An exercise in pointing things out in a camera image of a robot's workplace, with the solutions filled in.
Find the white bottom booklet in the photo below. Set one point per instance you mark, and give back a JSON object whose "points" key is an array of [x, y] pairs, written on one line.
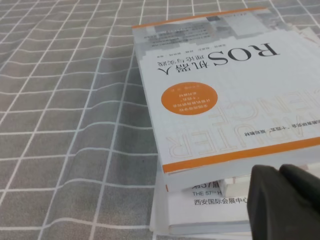
{"points": [[160, 212]]}

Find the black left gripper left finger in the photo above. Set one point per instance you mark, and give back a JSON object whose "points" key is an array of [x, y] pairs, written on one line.
{"points": [[276, 211]]}

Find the grey checked tablecloth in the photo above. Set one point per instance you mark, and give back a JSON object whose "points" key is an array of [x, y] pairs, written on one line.
{"points": [[77, 153]]}

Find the white exhibition catalogue book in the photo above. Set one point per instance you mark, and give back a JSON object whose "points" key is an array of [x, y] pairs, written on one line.
{"points": [[281, 204]]}

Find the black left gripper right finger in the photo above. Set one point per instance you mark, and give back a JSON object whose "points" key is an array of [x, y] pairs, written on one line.
{"points": [[305, 184]]}

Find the white ROS textbook orange stripes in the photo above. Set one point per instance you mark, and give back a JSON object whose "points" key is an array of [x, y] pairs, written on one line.
{"points": [[229, 90]]}

